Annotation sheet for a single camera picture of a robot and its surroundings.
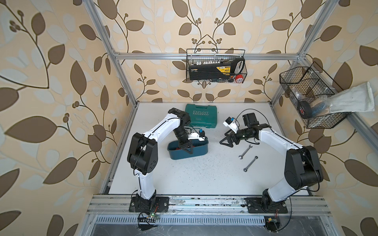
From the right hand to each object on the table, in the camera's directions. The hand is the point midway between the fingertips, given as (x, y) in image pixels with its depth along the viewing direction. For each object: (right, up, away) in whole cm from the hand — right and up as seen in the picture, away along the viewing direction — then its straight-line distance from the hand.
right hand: (224, 137), depth 88 cm
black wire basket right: (+46, +28, -7) cm, 54 cm away
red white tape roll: (+9, +36, -1) cm, 37 cm away
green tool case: (-12, +13, +19) cm, 27 cm away
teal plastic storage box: (-15, -4, -8) cm, 18 cm away
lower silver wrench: (+12, -19, -1) cm, 22 cm away
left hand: (-20, -6, -7) cm, 23 cm away
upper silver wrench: (+13, -11, +4) cm, 17 cm away
